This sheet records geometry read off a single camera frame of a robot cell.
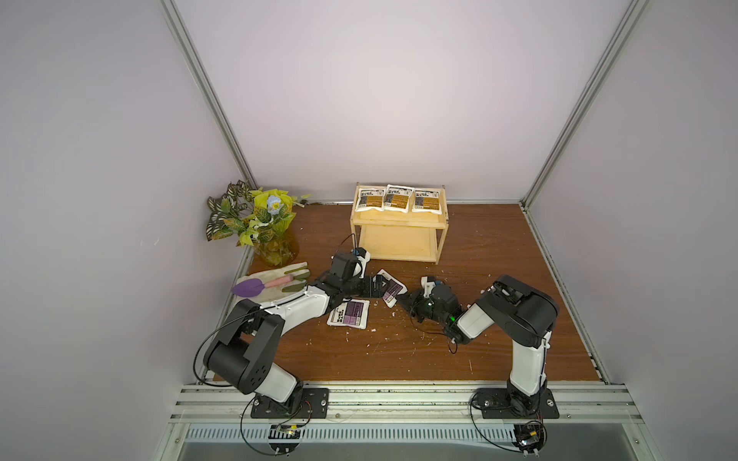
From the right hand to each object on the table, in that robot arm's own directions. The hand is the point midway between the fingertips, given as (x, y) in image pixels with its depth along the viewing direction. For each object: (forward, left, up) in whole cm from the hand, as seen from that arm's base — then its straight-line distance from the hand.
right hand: (393, 294), depth 89 cm
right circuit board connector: (-35, -34, -6) cm, 50 cm away
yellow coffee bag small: (+25, -11, +18) cm, 32 cm away
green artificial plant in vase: (+16, +44, +17) cm, 50 cm away
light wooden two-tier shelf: (+25, -2, -1) cm, 25 cm away
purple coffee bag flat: (-5, +13, -4) cm, 15 cm away
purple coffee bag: (+4, 0, -3) cm, 5 cm away
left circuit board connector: (-36, +28, -5) cm, 46 cm away
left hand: (+2, +4, +4) cm, 5 cm away
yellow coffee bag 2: (+24, +8, +19) cm, 32 cm away
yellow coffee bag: (+25, -1, +18) cm, 31 cm away
